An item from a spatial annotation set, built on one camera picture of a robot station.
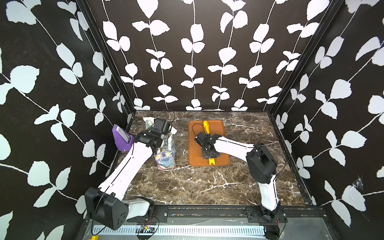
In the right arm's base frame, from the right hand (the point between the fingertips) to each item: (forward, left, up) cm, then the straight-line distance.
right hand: (207, 153), depth 94 cm
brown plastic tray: (+3, +8, -1) cm, 8 cm away
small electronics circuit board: (-40, +30, -2) cm, 50 cm away
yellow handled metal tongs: (-6, -2, +2) cm, 7 cm away
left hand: (-2, +26, +18) cm, 32 cm away
